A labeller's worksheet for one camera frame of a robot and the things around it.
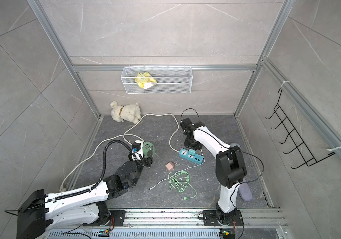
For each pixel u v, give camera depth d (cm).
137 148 59
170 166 90
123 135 107
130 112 110
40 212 41
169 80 101
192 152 90
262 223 73
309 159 58
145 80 85
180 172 90
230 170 49
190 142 78
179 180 86
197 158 92
